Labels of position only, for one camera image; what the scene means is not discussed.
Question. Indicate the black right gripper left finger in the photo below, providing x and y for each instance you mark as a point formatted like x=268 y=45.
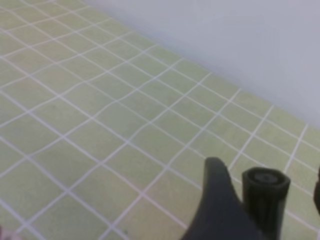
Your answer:
x=220 y=214

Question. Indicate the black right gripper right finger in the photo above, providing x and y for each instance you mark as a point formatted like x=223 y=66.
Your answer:
x=316 y=193

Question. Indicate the white marker black cap printed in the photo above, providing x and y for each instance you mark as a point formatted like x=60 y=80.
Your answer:
x=264 y=196

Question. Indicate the green checkered tablecloth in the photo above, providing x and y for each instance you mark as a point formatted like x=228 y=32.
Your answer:
x=104 y=133

